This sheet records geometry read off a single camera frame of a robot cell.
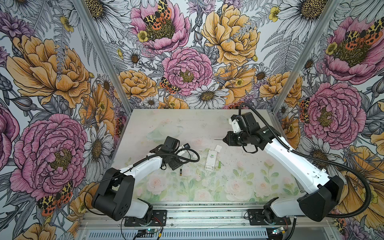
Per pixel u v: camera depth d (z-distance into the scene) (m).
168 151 0.69
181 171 0.89
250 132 0.58
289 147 0.47
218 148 0.99
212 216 0.76
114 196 0.43
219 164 0.93
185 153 0.81
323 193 0.39
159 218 0.74
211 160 0.94
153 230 0.71
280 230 0.71
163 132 1.09
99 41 0.84
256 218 0.74
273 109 1.24
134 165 0.50
